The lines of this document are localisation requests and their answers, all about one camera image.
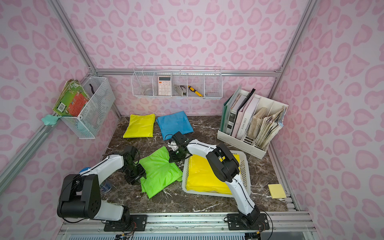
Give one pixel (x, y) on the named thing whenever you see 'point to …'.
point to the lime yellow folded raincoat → (140, 125)
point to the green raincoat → (161, 173)
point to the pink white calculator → (164, 85)
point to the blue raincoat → (170, 124)
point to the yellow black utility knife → (194, 90)
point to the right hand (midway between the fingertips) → (169, 161)
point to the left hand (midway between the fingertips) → (144, 176)
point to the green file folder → (226, 109)
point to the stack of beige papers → (263, 129)
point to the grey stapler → (178, 89)
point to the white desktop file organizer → (245, 105)
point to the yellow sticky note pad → (276, 191)
